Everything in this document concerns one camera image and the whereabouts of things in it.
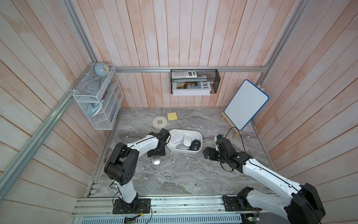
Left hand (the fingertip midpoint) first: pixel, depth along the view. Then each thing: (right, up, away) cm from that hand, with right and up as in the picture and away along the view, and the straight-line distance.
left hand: (156, 155), depth 92 cm
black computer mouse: (+26, +6, +1) cm, 27 cm away
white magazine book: (+30, +45, +2) cm, 54 cm away
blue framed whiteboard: (+53, +32, -16) cm, 63 cm away
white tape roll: (0, +22, +19) cm, 29 cm away
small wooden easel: (+51, +25, +12) cm, 59 cm away
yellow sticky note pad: (+10, +27, +23) cm, 37 cm away
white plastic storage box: (+16, +4, +4) cm, 17 cm away
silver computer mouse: (-1, -3, 0) cm, 3 cm away
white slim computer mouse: (+21, +9, +3) cm, 23 cm away
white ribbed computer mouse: (+13, +10, +6) cm, 18 cm away
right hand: (+33, +4, -7) cm, 34 cm away
